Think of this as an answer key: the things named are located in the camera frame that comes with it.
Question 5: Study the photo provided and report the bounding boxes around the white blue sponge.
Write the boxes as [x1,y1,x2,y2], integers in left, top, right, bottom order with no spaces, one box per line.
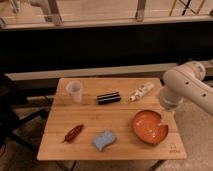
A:
[93,130,116,152]

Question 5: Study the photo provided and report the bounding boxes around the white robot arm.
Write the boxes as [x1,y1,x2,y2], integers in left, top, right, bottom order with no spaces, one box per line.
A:
[159,61,213,116]

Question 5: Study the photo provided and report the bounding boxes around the black striped block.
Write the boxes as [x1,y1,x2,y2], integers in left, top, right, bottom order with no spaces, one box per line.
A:
[96,92,121,105]

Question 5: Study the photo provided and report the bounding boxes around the clear plastic cup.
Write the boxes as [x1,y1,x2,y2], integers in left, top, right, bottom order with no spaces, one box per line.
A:
[65,81,83,102]

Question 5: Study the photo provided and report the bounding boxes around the white tube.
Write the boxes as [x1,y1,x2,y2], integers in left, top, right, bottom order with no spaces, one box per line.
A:
[129,82,154,102]

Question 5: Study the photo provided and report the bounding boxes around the wooden folding table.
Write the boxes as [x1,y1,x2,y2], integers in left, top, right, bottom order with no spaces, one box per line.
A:
[37,78,186,161]

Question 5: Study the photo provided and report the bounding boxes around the orange bowl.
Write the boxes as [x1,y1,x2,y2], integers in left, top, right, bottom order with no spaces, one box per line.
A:
[132,110,169,145]

